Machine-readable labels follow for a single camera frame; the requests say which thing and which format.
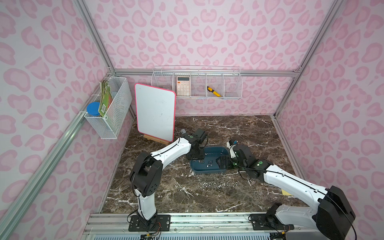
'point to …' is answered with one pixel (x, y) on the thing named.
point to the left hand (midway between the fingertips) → (199, 154)
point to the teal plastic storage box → (211, 153)
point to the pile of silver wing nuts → (207, 165)
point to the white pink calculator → (183, 86)
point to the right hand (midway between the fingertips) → (222, 159)
